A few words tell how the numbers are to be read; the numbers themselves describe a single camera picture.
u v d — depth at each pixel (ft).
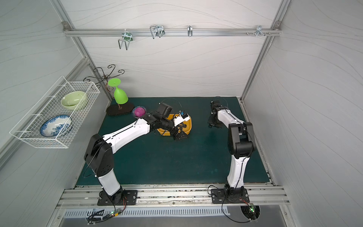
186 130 3.04
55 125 2.09
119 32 2.56
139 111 3.42
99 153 1.49
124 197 2.39
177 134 2.36
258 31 2.53
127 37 2.57
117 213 2.26
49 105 2.14
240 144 1.74
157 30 2.46
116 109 3.66
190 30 2.49
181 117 2.34
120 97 2.99
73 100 2.35
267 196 2.52
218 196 2.41
